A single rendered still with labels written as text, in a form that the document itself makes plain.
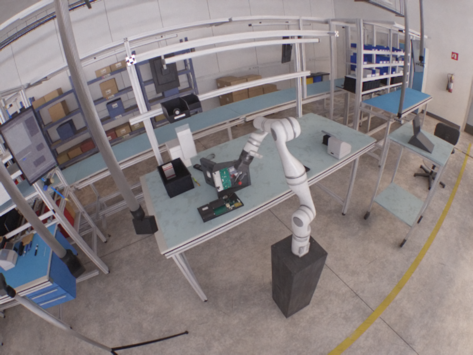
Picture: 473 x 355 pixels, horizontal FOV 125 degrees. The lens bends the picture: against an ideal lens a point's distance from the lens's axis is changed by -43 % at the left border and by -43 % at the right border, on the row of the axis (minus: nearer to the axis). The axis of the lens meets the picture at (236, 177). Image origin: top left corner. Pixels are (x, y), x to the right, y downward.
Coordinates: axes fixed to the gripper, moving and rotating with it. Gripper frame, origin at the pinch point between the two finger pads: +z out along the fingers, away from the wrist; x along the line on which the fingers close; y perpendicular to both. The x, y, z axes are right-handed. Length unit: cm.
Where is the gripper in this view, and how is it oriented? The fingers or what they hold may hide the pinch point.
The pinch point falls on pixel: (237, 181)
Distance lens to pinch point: 120.8
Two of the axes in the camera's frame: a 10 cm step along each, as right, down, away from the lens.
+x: -7.8, -2.0, -5.9
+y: -4.5, -4.7, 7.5
